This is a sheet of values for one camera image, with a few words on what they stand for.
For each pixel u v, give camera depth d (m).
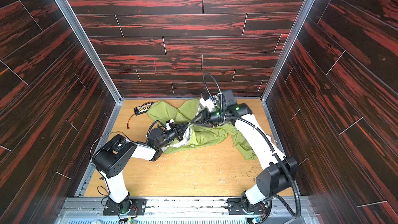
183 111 1.08
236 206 0.73
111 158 0.50
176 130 0.78
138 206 0.74
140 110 1.11
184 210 0.74
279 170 0.40
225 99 0.59
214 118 0.64
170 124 0.81
